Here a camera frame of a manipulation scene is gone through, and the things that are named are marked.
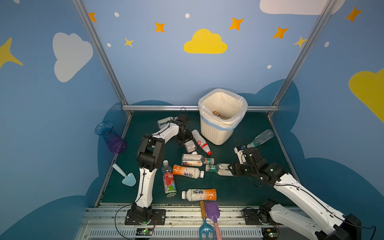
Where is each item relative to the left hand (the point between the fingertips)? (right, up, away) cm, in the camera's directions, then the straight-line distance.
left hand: (190, 140), depth 101 cm
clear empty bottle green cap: (+50, +1, +1) cm, 50 cm away
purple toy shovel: (+12, -34, -26) cm, 45 cm away
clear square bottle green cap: (+18, -15, -15) cm, 28 cm away
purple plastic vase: (-50, -2, -2) cm, 50 cm away
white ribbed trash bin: (+16, +4, -7) cm, 18 cm away
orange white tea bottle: (+5, -26, -24) cm, 36 cm away
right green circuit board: (+39, -42, -30) cm, 65 cm away
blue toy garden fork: (+8, -39, -31) cm, 50 cm away
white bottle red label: (+7, -1, -2) cm, 8 cm away
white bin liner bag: (+22, +22, +6) cm, 32 cm away
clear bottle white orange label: (+4, -11, -12) cm, 17 cm away
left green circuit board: (-22, -42, -29) cm, 56 cm away
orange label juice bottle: (-2, -17, -15) cm, 23 cm away
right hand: (+24, -11, -21) cm, 34 cm away
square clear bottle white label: (0, -3, -3) cm, 4 cm away
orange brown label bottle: (+18, +19, +4) cm, 27 cm away
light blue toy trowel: (-36, -22, -14) cm, 44 cm away
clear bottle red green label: (-11, -24, -23) cm, 35 cm away
